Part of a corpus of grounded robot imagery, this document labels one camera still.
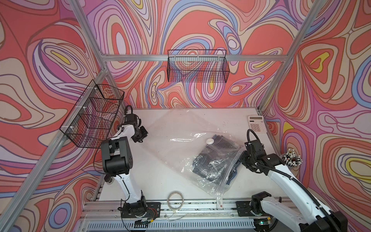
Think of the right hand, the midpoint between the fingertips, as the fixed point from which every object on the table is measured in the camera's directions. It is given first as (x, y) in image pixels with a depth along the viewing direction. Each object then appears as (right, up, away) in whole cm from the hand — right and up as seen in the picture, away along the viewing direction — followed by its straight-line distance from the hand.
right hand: (242, 163), depth 80 cm
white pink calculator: (+21, +23, +27) cm, 42 cm away
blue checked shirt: (-4, -5, +4) cm, 7 cm away
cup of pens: (+24, +4, -6) cm, 25 cm away
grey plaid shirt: (-15, +1, +6) cm, 16 cm away
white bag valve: (-16, +11, +13) cm, 24 cm away
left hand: (-60, +14, +18) cm, 64 cm away
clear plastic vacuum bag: (-23, +5, +13) cm, 27 cm away
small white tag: (-14, -19, -5) cm, 25 cm away
